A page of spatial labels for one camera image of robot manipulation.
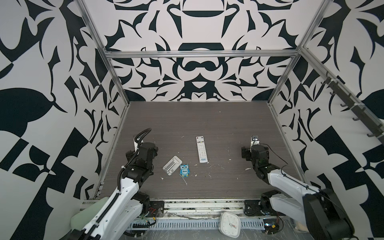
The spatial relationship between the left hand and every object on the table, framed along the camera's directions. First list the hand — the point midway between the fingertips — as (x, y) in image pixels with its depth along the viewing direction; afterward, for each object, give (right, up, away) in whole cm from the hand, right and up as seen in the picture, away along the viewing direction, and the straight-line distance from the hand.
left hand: (140, 146), depth 79 cm
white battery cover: (+15, -13, +7) cm, 21 cm away
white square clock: (+44, -33, -12) cm, 56 cm away
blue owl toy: (+23, -15, +6) cm, 28 cm away
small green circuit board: (+64, -36, -8) cm, 74 cm away
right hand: (+63, -2, +9) cm, 64 cm away
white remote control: (+33, -5, +14) cm, 36 cm away
